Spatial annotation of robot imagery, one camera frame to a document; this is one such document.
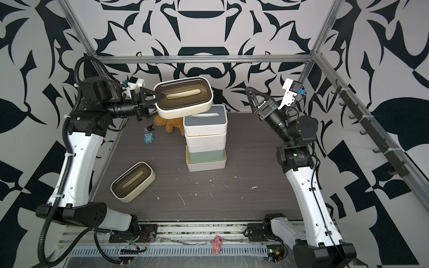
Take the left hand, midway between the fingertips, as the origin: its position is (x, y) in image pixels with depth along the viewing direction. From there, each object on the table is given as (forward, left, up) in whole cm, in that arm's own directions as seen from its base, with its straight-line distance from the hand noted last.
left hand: (163, 100), depth 58 cm
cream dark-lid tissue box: (-12, +26, -43) cm, 52 cm away
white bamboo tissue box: (-3, -13, -43) cm, 45 cm away
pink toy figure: (-37, -17, -45) cm, 61 cm away
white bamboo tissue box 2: (-2, -9, -27) cm, 28 cm away
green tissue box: (-1, -13, -36) cm, 39 cm away
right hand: (-4, -27, +6) cm, 28 cm away
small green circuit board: (-41, -41, -49) cm, 76 cm away
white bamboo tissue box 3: (-3, -14, -19) cm, 24 cm away
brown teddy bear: (+26, +4, -41) cm, 49 cm away
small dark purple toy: (+26, +23, -45) cm, 57 cm away
